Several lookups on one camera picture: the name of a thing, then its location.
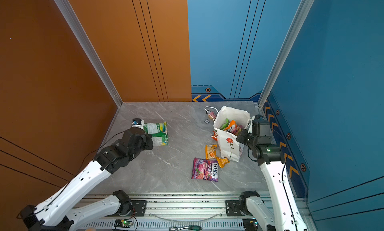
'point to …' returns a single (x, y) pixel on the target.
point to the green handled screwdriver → (190, 227)
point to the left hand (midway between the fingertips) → (151, 135)
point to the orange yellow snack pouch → (211, 152)
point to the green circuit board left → (123, 223)
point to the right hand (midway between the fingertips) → (239, 132)
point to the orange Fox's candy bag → (232, 125)
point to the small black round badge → (207, 121)
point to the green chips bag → (225, 125)
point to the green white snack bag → (159, 132)
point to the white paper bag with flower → (229, 145)
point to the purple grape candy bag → (236, 130)
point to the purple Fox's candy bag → (205, 169)
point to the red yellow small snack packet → (215, 136)
